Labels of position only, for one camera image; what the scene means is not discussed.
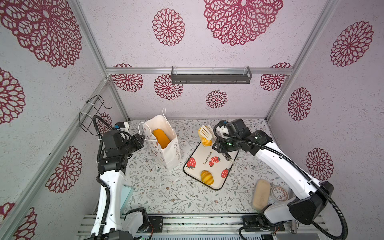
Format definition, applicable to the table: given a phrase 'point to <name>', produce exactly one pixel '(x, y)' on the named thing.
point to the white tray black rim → (205, 165)
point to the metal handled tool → (293, 226)
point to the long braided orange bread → (161, 137)
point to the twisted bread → (205, 141)
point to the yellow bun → (207, 177)
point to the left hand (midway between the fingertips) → (144, 138)
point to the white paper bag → (171, 155)
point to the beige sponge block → (261, 194)
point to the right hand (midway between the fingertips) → (214, 144)
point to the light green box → (126, 192)
